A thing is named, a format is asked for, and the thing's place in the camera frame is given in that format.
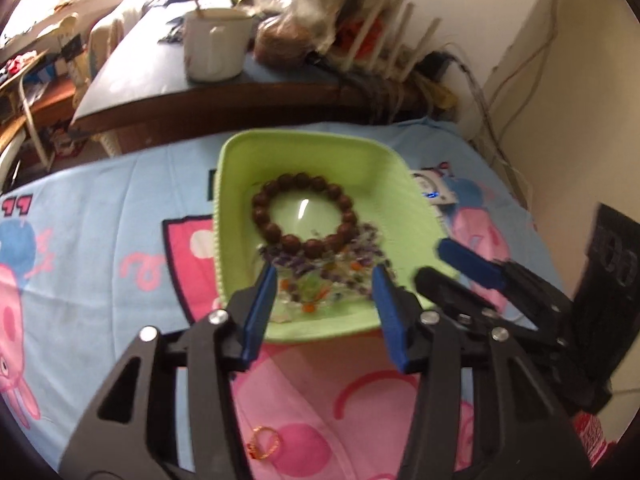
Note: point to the cartoon pig printed blanket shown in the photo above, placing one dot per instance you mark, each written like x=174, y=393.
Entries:
x=100, y=270

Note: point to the small folding table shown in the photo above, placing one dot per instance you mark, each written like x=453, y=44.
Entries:
x=22, y=100

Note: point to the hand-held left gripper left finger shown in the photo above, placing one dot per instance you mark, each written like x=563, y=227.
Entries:
x=260, y=305

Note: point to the clear bag with brown contents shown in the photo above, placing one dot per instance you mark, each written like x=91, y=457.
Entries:
x=285, y=40

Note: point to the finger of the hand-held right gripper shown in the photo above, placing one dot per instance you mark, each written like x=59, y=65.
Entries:
x=450, y=295
x=470, y=259

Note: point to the green plastic basin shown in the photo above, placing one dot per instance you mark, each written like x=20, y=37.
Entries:
x=390, y=195

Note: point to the dark wooden desk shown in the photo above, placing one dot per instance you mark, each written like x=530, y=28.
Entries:
x=145, y=85

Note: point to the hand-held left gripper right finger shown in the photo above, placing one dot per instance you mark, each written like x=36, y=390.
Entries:
x=392, y=320

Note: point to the white enamel mug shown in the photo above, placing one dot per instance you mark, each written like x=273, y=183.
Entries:
x=215, y=45

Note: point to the white slatted rack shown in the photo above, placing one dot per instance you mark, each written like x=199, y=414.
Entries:
x=400, y=40

